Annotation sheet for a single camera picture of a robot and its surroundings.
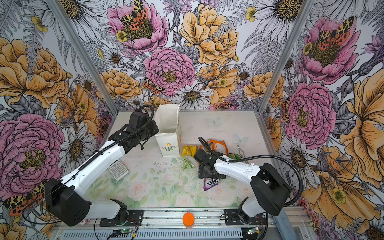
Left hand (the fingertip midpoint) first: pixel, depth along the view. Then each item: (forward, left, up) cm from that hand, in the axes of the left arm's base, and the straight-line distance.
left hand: (157, 130), depth 81 cm
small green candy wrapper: (-11, -15, -19) cm, 27 cm away
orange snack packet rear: (-1, -35, -16) cm, 39 cm away
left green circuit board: (-42, +13, -23) cm, 49 cm away
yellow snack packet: (-4, -16, -14) cm, 22 cm away
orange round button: (-39, -17, -14) cm, 45 cm away
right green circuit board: (-43, -48, -22) cm, 68 cm away
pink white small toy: (-43, +14, +10) cm, 46 cm away
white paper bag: (+17, -2, -9) cm, 19 cm away
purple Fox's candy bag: (-22, -27, -19) cm, 39 cm away
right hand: (-19, -29, -19) cm, 40 cm away
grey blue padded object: (-42, -61, -19) cm, 76 cm away
